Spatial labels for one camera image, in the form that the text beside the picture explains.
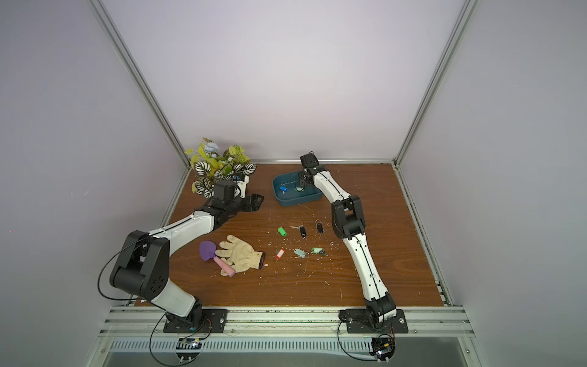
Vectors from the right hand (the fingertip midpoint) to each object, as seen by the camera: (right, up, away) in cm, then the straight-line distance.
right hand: (308, 174), depth 111 cm
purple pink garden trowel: (-41, -31, -24) cm, 56 cm away
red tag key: (-12, -32, -24) cm, 42 cm away
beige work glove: (-28, -33, -24) cm, 50 cm away
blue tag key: (-12, -7, -2) cm, 14 cm away
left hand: (-21, -9, -20) cm, 31 cm away
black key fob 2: (+4, -24, -14) cm, 28 cm away
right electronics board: (+22, -56, -42) cm, 73 cm away
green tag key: (+2, -31, -22) cm, 38 cm away
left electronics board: (-40, -56, -40) cm, 80 cm away
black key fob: (-3, -25, -17) cm, 30 cm away
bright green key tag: (-12, -25, -17) cm, 32 cm away
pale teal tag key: (-4, -32, -23) cm, 39 cm away
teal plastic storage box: (-7, -11, -14) cm, 19 cm away
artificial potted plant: (-39, +3, -26) cm, 46 cm away
